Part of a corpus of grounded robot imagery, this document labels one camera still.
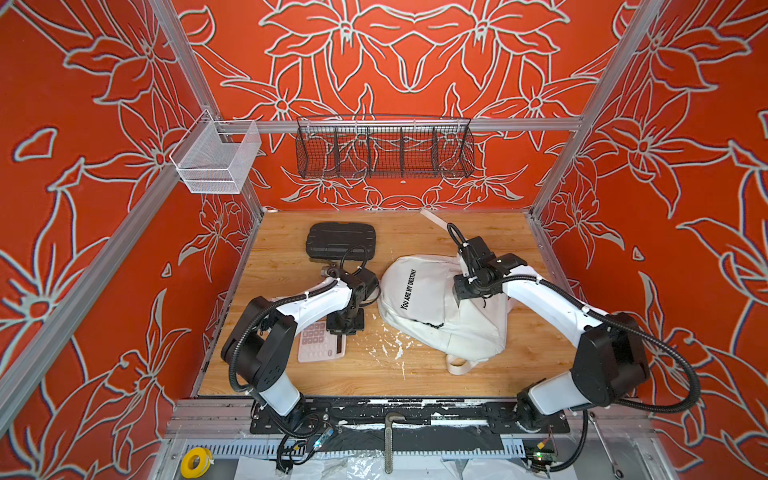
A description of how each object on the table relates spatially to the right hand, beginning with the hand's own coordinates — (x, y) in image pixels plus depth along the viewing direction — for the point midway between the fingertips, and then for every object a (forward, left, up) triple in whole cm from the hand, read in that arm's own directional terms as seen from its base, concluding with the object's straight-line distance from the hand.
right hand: (458, 286), depth 86 cm
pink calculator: (-14, +42, -8) cm, 44 cm away
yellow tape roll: (-40, +64, -8) cm, 76 cm away
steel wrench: (-43, -30, -10) cm, 53 cm away
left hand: (-10, +32, -7) cm, 35 cm away
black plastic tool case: (+20, +35, -2) cm, 41 cm away
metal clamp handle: (-37, +22, -9) cm, 43 cm away
